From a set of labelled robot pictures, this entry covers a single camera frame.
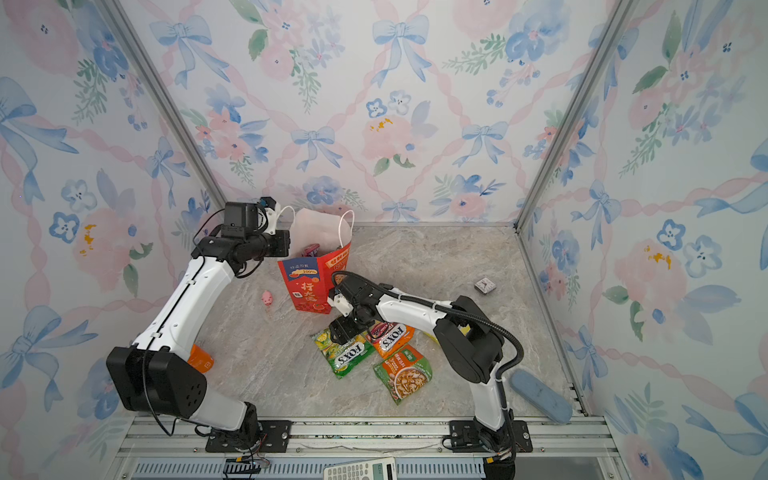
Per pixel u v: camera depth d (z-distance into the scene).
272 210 0.72
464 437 0.73
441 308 0.52
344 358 0.84
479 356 0.49
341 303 0.82
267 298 0.97
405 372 0.84
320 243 1.00
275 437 0.73
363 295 0.70
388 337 0.88
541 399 0.78
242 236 0.60
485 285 1.00
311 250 0.94
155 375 0.41
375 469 0.69
